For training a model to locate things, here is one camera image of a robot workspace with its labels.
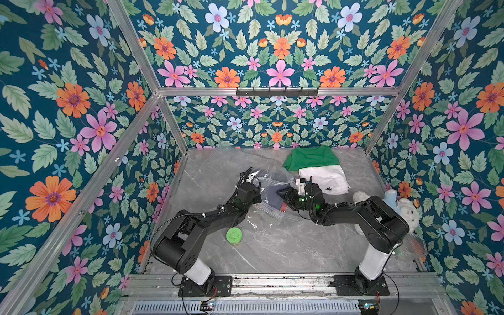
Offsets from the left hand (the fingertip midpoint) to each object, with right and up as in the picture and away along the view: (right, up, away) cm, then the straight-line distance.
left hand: (258, 187), depth 92 cm
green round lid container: (-10, -19, -10) cm, 24 cm away
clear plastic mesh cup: (+70, -27, -6) cm, 75 cm away
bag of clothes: (+6, +4, +1) cm, 7 cm away
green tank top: (+29, +15, +22) cm, 40 cm away
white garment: (+38, +3, +12) cm, 40 cm away
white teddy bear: (+66, -9, -7) cm, 67 cm away
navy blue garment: (+8, -6, -4) cm, 10 cm away
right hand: (+11, -2, -2) cm, 12 cm away
